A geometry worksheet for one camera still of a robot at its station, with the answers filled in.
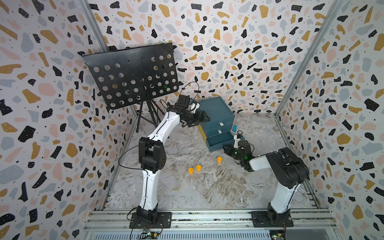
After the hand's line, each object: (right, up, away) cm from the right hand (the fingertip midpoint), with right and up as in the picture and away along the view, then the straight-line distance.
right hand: (222, 146), depth 97 cm
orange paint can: (-2, -9, -2) cm, 9 cm away
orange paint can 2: (-20, -14, -8) cm, 26 cm away
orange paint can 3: (-16, -12, -7) cm, 21 cm away
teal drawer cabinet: (-3, +10, +1) cm, 10 cm away
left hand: (-11, +16, -6) cm, 21 cm away
